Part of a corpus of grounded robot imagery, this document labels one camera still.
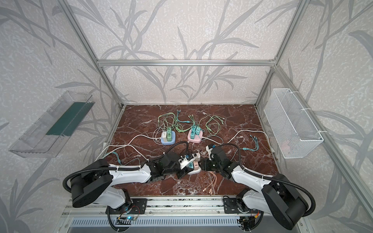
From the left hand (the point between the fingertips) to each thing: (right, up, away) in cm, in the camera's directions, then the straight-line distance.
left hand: (193, 163), depth 82 cm
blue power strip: (-19, +11, +12) cm, 25 cm away
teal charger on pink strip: (+1, +18, +14) cm, 23 cm away
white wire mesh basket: (+44, +19, -22) cm, 52 cm away
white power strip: (+1, -5, +1) cm, 5 cm away
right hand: (+4, +1, +4) cm, 6 cm away
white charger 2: (+2, +4, 0) cm, 4 cm away
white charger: (-19, +15, +9) cm, 26 cm away
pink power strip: (+3, +12, +14) cm, 19 cm away
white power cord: (-57, +6, +14) cm, 59 cm away
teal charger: (-1, 0, -3) cm, 4 cm away
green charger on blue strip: (-16, +15, +11) cm, 25 cm away
